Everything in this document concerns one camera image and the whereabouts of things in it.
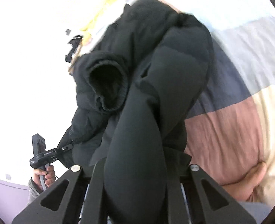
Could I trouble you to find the black puffer jacket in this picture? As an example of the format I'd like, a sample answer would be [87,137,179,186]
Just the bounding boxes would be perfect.
[59,0,214,223]

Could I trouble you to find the black clothes on nightstand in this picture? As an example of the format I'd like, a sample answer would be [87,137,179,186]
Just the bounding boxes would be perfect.
[65,35,83,63]

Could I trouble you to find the left hand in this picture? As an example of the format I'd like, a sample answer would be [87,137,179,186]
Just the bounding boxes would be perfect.
[32,165,55,190]

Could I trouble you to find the blue jeans legs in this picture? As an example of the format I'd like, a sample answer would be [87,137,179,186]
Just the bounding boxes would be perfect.
[238,201,271,224]

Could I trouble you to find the plaid bed quilt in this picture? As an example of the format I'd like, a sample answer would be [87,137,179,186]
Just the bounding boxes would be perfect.
[118,0,275,203]

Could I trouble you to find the yellow pillow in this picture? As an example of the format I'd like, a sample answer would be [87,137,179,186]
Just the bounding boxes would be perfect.
[81,0,118,46]

